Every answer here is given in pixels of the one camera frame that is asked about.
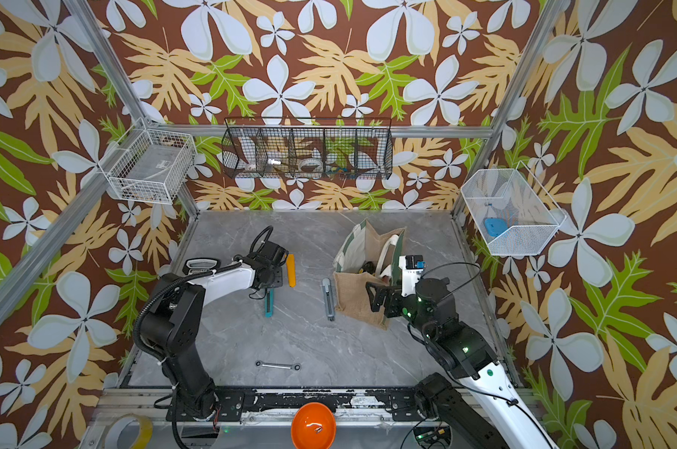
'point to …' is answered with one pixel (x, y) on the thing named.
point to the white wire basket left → (150, 164)
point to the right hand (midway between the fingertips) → (378, 283)
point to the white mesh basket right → (511, 211)
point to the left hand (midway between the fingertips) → (274, 275)
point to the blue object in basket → (495, 225)
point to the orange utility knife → (292, 270)
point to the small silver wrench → (295, 367)
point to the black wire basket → (308, 147)
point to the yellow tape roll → (145, 432)
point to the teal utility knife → (269, 302)
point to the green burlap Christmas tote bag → (364, 258)
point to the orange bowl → (313, 426)
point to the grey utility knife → (328, 299)
